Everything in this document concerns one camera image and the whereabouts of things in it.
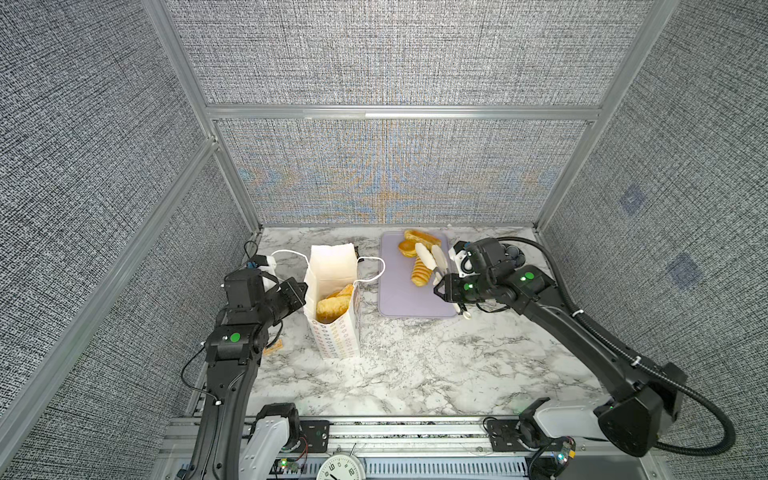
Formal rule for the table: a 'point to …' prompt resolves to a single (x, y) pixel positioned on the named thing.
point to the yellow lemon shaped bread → (342, 296)
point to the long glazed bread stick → (420, 237)
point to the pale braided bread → (331, 308)
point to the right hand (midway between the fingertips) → (440, 287)
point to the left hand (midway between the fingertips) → (308, 283)
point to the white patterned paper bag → (332, 267)
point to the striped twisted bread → (420, 273)
